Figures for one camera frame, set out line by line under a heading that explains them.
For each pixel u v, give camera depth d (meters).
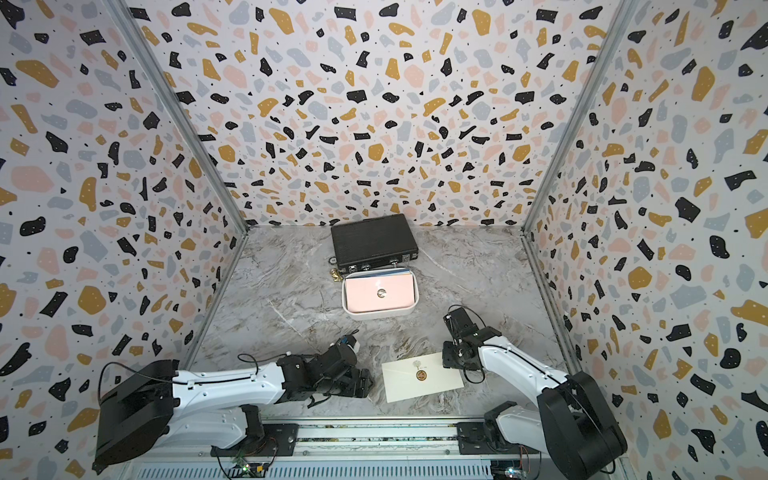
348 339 0.78
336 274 1.06
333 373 0.64
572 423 0.41
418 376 0.85
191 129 0.91
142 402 0.46
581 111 0.88
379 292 0.97
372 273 1.01
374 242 1.10
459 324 0.70
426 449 0.73
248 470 0.70
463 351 0.64
